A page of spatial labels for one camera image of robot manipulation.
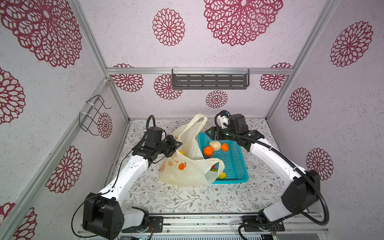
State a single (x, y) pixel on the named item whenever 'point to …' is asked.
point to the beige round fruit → (216, 145)
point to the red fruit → (213, 166)
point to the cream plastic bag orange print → (188, 167)
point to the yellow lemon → (222, 175)
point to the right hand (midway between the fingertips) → (211, 128)
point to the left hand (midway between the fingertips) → (182, 144)
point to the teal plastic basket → (234, 162)
